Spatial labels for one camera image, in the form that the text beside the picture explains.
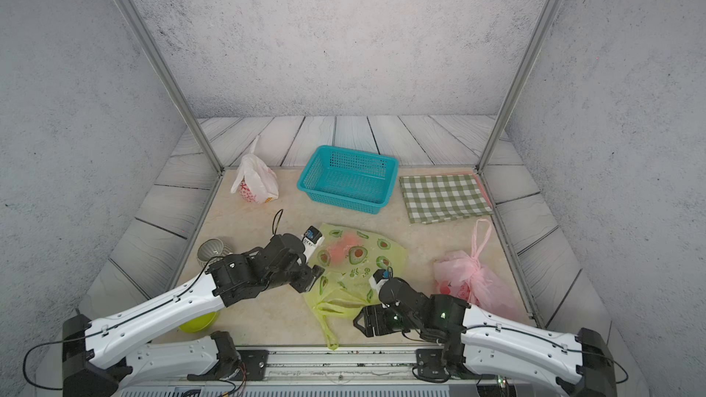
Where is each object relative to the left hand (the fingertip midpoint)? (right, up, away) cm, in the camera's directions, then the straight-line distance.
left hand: (319, 267), depth 73 cm
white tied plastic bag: (-27, +24, +28) cm, 46 cm away
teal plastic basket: (+6, +25, +45) cm, 52 cm away
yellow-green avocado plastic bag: (+7, 0, +10) cm, 12 cm away
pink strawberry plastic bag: (+38, -2, +2) cm, 38 cm away
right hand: (+12, -13, -3) cm, 18 cm away
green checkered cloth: (+41, +17, +37) cm, 57 cm away
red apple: (+7, +5, +14) cm, 16 cm away
